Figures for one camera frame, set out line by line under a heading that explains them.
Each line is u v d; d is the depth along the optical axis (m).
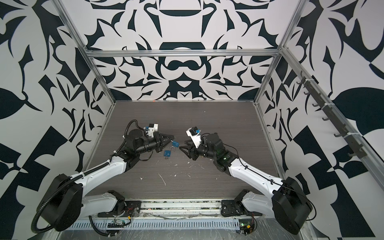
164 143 0.71
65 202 0.41
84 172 0.47
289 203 0.41
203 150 0.66
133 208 0.73
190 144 0.74
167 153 0.92
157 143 0.71
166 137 0.76
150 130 0.76
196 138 0.67
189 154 0.68
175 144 0.76
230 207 0.74
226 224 0.71
